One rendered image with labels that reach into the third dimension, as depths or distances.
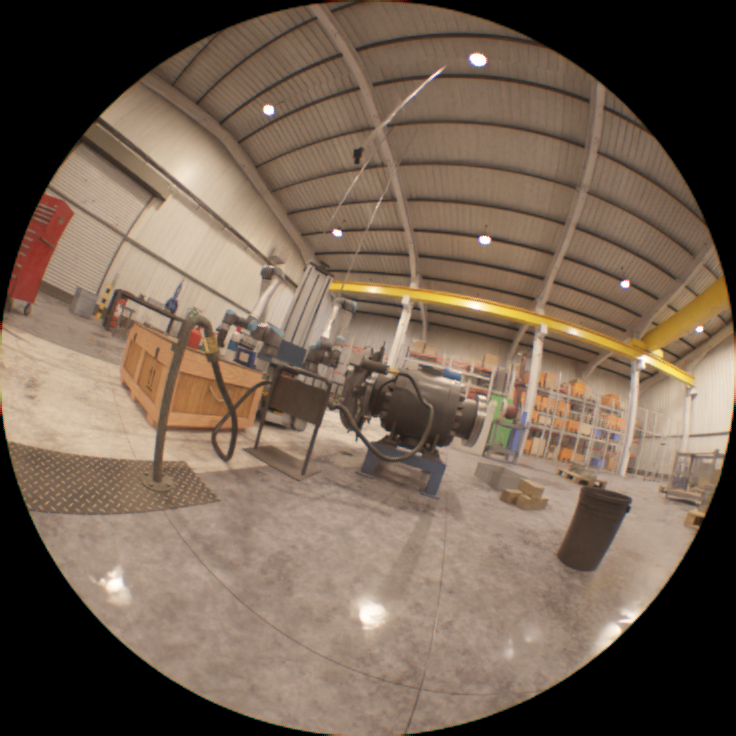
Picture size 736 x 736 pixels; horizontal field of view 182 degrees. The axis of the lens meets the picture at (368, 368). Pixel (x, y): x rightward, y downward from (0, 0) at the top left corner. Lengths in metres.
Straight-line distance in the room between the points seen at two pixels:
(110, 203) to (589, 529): 10.56
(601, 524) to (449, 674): 0.89
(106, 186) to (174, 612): 9.69
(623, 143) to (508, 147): 3.89
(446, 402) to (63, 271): 9.64
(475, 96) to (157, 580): 8.57
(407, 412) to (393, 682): 1.59
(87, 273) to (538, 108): 13.26
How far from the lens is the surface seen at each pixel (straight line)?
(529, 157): 8.54
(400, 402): 1.72
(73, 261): 9.17
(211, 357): 0.85
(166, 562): 0.67
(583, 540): 1.30
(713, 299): 11.87
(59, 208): 3.49
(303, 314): 2.60
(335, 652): 0.59
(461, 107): 8.13
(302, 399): 1.33
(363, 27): 8.37
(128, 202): 9.56
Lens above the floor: 0.52
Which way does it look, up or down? 8 degrees up
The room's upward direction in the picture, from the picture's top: 17 degrees clockwise
